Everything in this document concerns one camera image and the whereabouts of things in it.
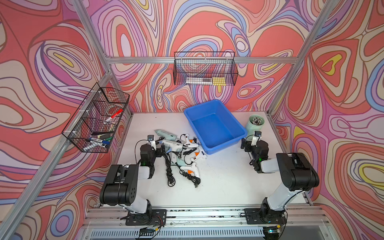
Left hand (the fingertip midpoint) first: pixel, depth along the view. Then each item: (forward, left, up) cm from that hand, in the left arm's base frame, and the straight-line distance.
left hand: (156, 143), depth 94 cm
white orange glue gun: (-4, -28, -6) cm, 29 cm away
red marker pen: (+2, +17, +24) cm, 30 cm away
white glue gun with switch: (+3, -21, -4) cm, 22 cm away
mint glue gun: (-1, -9, -1) cm, 9 cm away
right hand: (+3, -61, -2) cm, 61 cm away
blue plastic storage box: (+18, -41, -6) cm, 46 cm away
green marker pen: (-9, +19, +19) cm, 28 cm away
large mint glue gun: (+9, -4, -3) cm, 11 cm away
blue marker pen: (-14, +18, +22) cm, 32 cm away
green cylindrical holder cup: (+8, -62, +10) cm, 63 cm away
